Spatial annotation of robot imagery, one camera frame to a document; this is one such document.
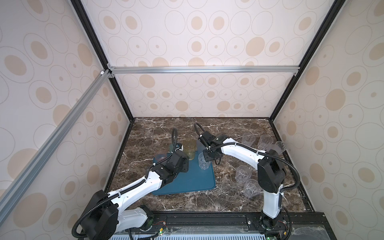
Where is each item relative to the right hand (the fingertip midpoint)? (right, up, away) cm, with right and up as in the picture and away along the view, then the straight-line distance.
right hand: (210, 156), depth 91 cm
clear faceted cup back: (+28, +10, +12) cm, 32 cm away
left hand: (-13, 0, -8) cm, 15 cm away
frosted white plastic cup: (+43, +5, +6) cm, 44 cm away
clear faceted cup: (-3, -6, +3) cm, 8 cm away
